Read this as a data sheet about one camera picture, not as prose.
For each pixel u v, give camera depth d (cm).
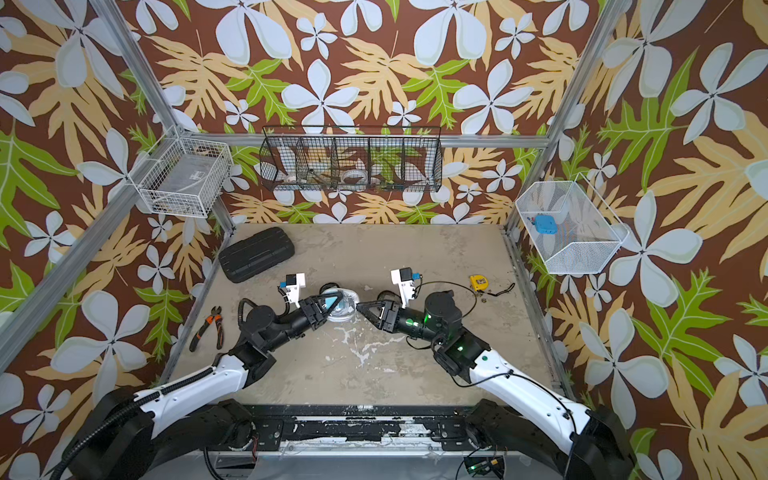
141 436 41
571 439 40
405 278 64
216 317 95
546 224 85
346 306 73
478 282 101
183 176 86
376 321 62
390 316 60
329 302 70
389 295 98
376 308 65
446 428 75
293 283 71
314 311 67
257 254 105
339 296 71
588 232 77
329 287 99
